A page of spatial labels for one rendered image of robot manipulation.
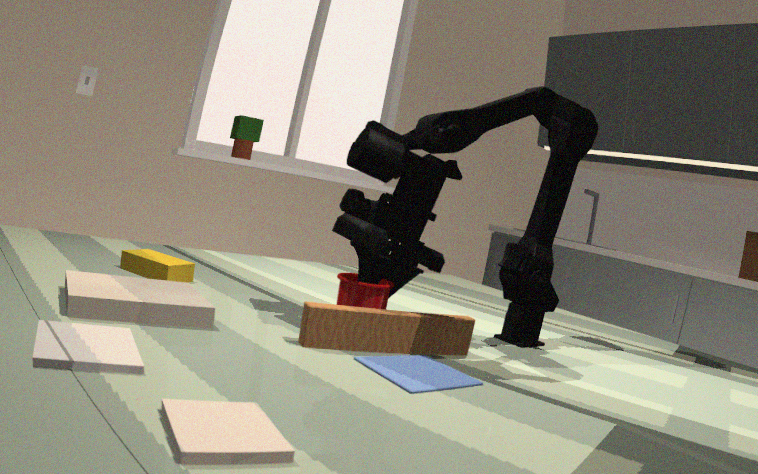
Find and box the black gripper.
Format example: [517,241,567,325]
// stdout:
[332,188,445,298]

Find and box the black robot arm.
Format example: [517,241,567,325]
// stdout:
[339,86,598,348]

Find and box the red plastic cup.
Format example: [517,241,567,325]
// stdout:
[337,273,394,309]

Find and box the yellow rectangular block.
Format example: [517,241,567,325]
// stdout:
[120,249,195,283]

